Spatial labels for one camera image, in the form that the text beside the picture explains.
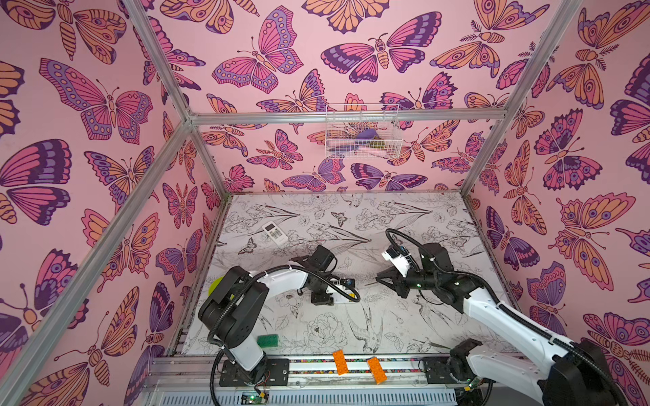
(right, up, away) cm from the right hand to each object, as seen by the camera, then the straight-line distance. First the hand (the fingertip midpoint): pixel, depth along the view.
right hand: (380, 272), depth 78 cm
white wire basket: (-3, +50, +18) cm, 53 cm away
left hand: (-15, -9, +12) cm, 21 cm away
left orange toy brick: (-12, -26, -2) cm, 29 cm away
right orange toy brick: (-2, -27, -5) cm, 28 cm away
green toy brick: (-35, -21, +1) cm, 41 cm away
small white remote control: (-36, +8, +25) cm, 45 cm away
